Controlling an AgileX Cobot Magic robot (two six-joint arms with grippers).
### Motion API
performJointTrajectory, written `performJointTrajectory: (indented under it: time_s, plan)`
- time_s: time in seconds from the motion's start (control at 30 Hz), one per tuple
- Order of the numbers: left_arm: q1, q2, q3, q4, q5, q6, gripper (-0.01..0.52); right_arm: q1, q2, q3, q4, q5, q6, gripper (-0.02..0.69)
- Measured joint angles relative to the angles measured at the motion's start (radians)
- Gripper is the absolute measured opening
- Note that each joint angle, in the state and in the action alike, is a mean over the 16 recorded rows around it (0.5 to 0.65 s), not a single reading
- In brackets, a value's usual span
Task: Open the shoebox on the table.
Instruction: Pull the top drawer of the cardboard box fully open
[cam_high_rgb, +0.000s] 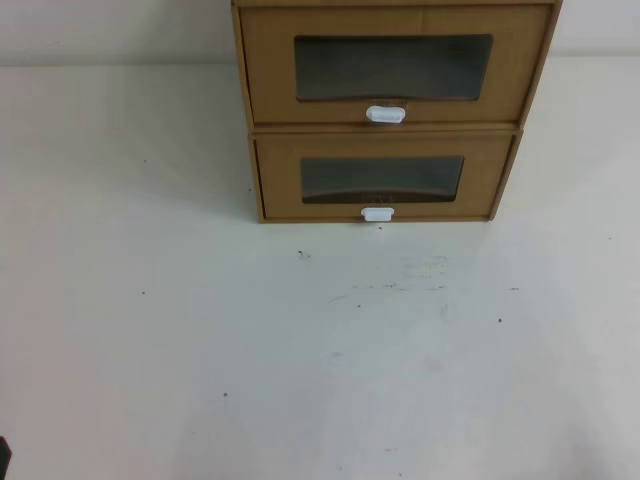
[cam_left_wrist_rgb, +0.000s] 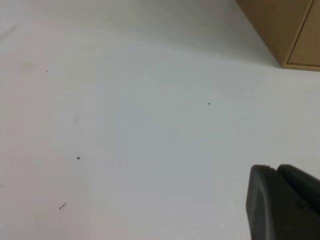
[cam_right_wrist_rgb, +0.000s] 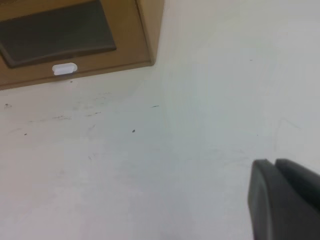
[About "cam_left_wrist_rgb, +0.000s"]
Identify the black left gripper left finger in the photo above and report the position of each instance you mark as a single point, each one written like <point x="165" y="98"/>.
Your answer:
<point x="276" y="211"/>

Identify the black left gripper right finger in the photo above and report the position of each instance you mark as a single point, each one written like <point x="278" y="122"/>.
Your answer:
<point x="306" y="185"/>

